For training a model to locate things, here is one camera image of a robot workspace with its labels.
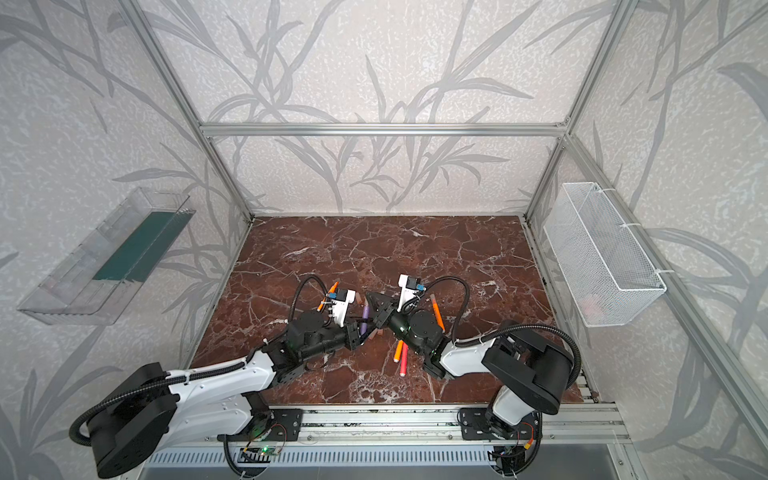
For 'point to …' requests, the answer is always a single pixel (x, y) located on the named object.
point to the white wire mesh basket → (609, 275)
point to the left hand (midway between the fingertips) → (382, 318)
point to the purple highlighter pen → (364, 326)
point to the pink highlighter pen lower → (404, 357)
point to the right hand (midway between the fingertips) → (366, 288)
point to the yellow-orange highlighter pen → (398, 351)
